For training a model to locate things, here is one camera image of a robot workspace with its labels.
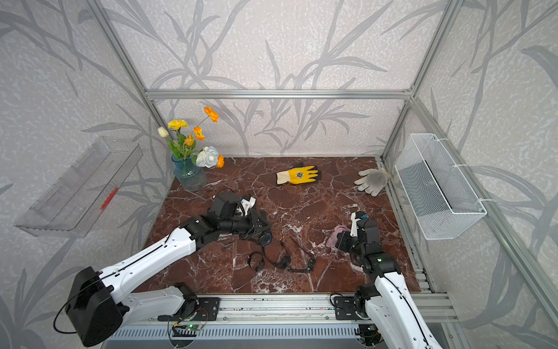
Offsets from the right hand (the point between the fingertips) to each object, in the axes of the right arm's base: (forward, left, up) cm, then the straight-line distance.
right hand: (337, 233), depth 82 cm
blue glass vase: (+28, +64, 0) cm, 70 cm away
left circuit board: (-28, +50, -9) cm, 58 cm away
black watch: (-6, +27, +9) cm, 29 cm away
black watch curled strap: (-7, +32, -10) cm, 34 cm away
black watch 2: (-7, +21, -9) cm, 24 cm away
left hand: (-2, +23, +10) cm, 26 cm away
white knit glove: (+32, -24, -9) cm, 41 cm away
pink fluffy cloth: (0, +2, -4) cm, 5 cm away
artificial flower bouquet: (+29, +61, +18) cm, 70 cm away
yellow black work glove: (+35, +15, -8) cm, 39 cm away
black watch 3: (-9, +10, -6) cm, 14 cm away
